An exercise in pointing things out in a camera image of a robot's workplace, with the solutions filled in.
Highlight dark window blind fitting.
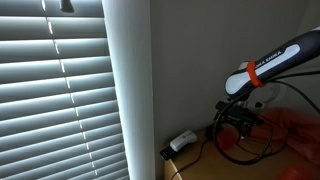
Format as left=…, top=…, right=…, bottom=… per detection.
left=59, top=0, right=75, bottom=14

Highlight black power adapter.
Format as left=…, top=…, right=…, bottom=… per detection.
left=205, top=124, right=218, bottom=139

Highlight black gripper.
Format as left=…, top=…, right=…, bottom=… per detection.
left=215, top=101, right=264, bottom=140

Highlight thin black power cable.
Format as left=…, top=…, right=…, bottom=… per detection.
left=170, top=133, right=288, bottom=180

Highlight light wooden dresser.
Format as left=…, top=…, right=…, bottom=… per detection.
left=162, top=116, right=320, bottom=180

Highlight white handheld device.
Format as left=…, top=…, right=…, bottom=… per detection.
left=169, top=129, right=198, bottom=153

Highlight white window blinds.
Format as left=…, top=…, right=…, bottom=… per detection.
left=0, top=0, right=131, bottom=180

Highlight orange plastic cup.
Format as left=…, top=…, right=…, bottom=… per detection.
left=278, top=164, right=315, bottom=180

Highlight orange towel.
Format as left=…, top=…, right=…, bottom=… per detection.
left=253, top=107, right=320, bottom=168

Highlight orange cable strap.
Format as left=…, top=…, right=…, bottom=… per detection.
left=245, top=60, right=266, bottom=89

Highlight black remote control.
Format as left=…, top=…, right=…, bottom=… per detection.
left=159, top=146, right=178, bottom=162

